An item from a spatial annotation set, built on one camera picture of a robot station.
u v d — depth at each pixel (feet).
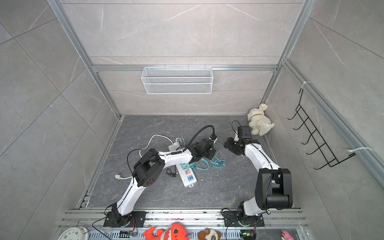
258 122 3.33
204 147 2.46
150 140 3.41
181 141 3.29
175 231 2.10
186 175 2.81
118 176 2.81
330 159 1.94
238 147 2.15
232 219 2.41
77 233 2.20
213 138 2.75
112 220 2.34
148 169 1.82
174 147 3.04
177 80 3.29
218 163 3.04
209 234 2.21
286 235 2.21
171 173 2.89
